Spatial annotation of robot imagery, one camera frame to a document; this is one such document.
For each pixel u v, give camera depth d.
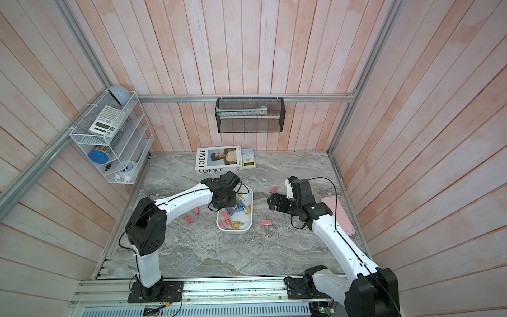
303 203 0.61
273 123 1.07
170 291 0.73
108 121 0.76
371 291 0.40
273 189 1.03
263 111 0.88
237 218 0.92
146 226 0.48
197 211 0.60
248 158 1.17
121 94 0.82
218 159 1.11
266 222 0.91
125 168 0.95
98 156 0.76
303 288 0.73
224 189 0.71
